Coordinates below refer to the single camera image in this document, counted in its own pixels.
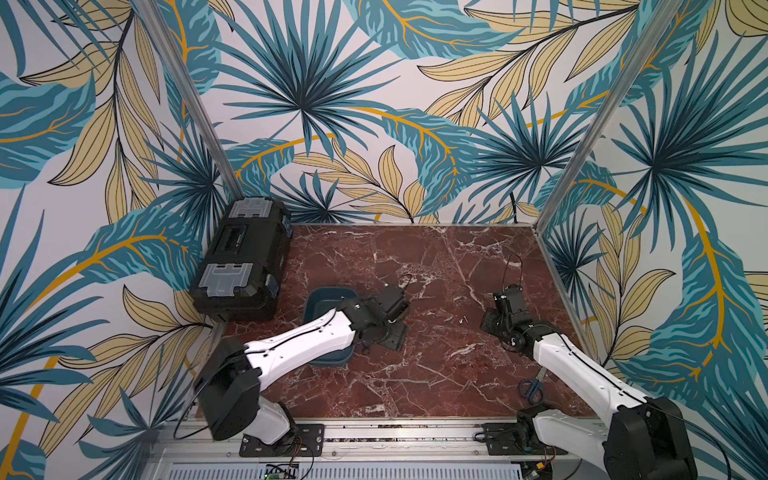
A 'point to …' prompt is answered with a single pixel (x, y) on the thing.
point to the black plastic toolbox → (239, 276)
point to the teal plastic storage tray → (319, 302)
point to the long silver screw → (466, 319)
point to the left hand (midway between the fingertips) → (391, 338)
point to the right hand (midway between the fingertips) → (490, 318)
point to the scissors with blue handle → (533, 388)
